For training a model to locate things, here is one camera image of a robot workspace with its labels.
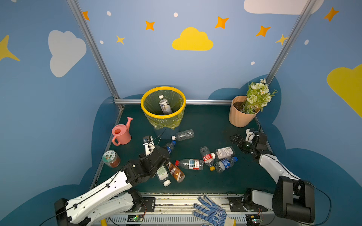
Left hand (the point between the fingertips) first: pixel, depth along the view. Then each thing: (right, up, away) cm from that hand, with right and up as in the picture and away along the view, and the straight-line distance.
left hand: (162, 149), depth 74 cm
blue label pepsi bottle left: (+3, -3, +19) cm, 20 cm away
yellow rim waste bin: (+3, +13, +10) cm, 17 cm away
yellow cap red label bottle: (+27, -7, +13) cm, 30 cm away
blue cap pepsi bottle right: (+36, -13, +14) cm, 41 cm away
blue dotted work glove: (+28, -33, -4) cm, 44 cm away
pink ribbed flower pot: (+51, +18, +27) cm, 60 cm away
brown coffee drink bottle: (+7, -15, +7) cm, 17 cm away
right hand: (+45, +4, +15) cm, 48 cm away
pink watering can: (-29, +7, +17) cm, 35 cm away
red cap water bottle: (+17, -11, +9) cm, 22 cm away
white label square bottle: (+38, -6, +17) cm, 42 cm away
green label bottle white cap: (-1, -16, +8) cm, 18 cm away
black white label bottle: (-1, +26, +22) cm, 34 cm away
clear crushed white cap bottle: (+10, +5, +25) cm, 27 cm away
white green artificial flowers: (+60, +31, +17) cm, 70 cm away
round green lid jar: (-31, -7, +8) cm, 33 cm away
